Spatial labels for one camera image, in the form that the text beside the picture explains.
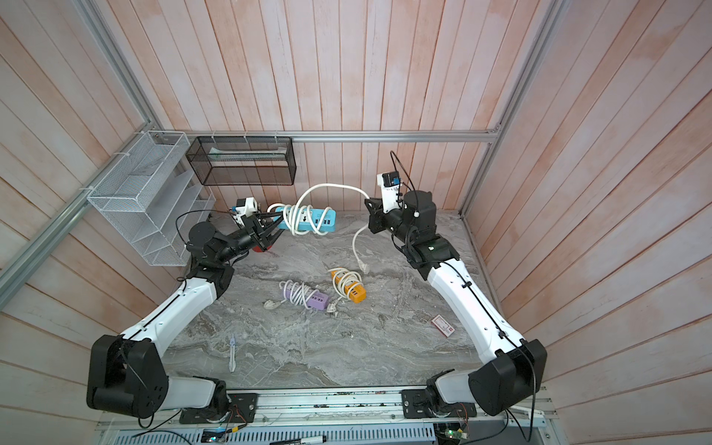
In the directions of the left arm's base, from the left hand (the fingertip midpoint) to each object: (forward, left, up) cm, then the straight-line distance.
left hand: (288, 221), depth 69 cm
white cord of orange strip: (-2, -12, -33) cm, 35 cm away
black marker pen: (-43, -4, -35) cm, 56 cm away
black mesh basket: (+42, +25, -11) cm, 50 cm away
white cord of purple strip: (-6, +10, -34) cm, 36 cm away
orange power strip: (-3, -17, -30) cm, 34 cm away
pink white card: (-13, -45, -35) cm, 59 cm away
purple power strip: (-6, -2, -29) cm, 30 cm away
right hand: (+7, -20, +2) cm, 21 cm away
